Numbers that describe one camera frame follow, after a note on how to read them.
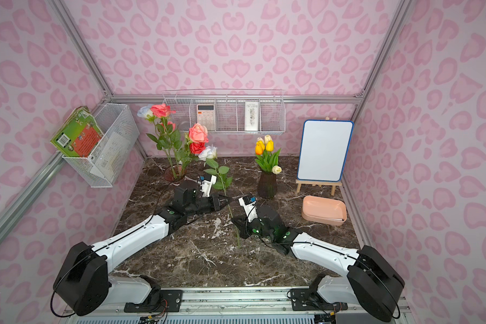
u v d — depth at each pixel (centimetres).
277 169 76
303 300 72
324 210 98
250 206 70
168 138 85
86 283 41
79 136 72
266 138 86
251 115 93
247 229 68
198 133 67
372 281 41
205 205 70
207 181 74
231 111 99
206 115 93
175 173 88
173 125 84
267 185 106
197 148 73
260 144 83
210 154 75
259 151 81
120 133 90
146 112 82
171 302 73
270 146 82
